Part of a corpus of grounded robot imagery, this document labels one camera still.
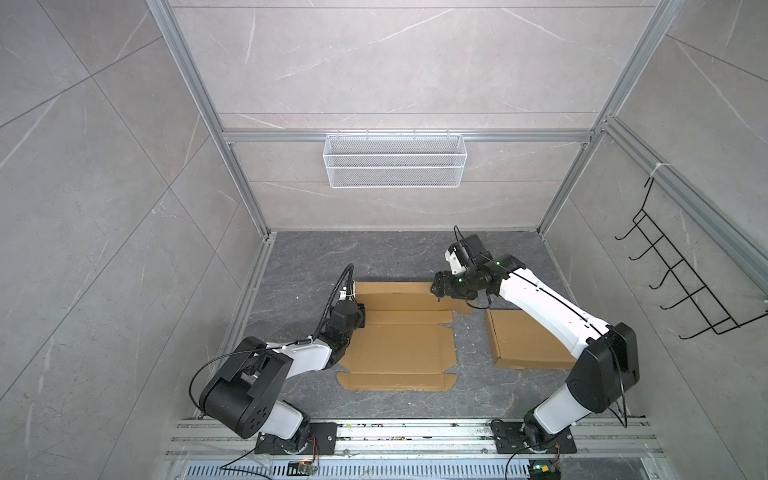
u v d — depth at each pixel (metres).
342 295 0.80
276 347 0.51
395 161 1.01
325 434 0.74
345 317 0.69
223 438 0.75
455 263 0.69
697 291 0.63
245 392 0.43
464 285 0.69
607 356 0.42
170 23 0.69
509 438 0.73
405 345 0.90
